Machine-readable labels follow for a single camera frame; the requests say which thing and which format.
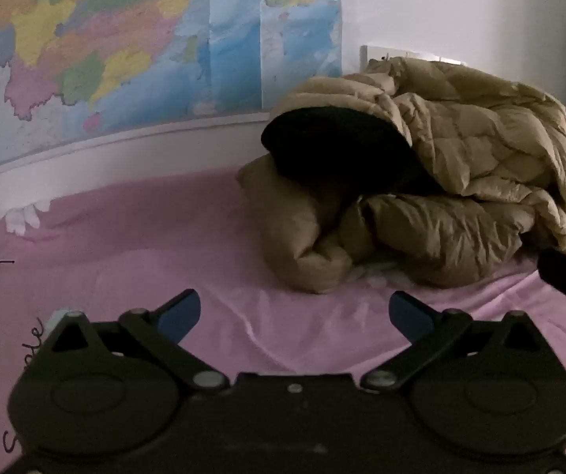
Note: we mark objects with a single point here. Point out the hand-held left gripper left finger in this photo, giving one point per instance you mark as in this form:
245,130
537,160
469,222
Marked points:
180,313

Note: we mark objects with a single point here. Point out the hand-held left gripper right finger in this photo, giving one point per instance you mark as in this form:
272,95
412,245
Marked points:
411,316

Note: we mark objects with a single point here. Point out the pink bed sheet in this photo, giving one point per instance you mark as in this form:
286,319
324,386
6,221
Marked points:
115,237

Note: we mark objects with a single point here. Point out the white wall socket plate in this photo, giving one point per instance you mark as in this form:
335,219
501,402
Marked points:
411,53

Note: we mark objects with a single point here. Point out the colourful wall map poster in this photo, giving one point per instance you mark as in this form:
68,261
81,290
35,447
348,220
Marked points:
115,34

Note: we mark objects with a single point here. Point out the tan puffer jacket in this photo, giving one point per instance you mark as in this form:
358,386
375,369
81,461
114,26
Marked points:
485,158

